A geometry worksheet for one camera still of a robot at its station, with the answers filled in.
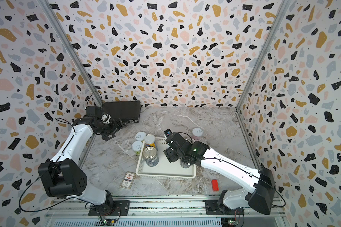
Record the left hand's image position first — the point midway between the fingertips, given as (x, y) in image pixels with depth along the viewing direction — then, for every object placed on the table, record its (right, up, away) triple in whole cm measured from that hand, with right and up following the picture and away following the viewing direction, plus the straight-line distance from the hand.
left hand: (122, 128), depth 84 cm
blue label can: (+17, -15, -2) cm, 23 cm away
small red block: (+55, -33, -3) cm, 64 cm away
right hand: (+30, -10, -9) cm, 33 cm away
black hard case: (-11, +13, +36) cm, 40 cm away
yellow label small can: (+7, -6, +13) cm, 16 cm away
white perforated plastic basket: (+26, -26, +3) cm, 36 cm away
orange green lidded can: (+37, -22, 0) cm, 43 cm away
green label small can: (+7, -12, +8) cm, 16 cm away
